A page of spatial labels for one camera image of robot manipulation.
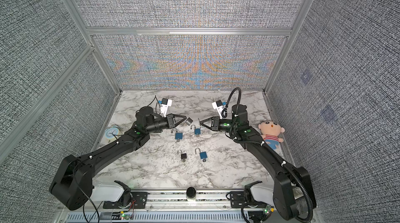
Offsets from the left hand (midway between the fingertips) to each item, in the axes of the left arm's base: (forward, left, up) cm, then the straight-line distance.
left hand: (186, 119), depth 75 cm
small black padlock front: (-8, +3, -24) cm, 26 cm away
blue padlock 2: (+7, -5, -24) cm, 25 cm away
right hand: (-2, -7, 0) cm, 7 cm away
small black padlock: (-1, -1, -1) cm, 2 cm away
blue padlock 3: (-8, -8, -24) cm, 27 cm away
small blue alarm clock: (+7, +45, -20) cm, 50 cm away
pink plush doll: (0, -47, -16) cm, 50 cm away
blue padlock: (+4, +6, -23) cm, 24 cm away
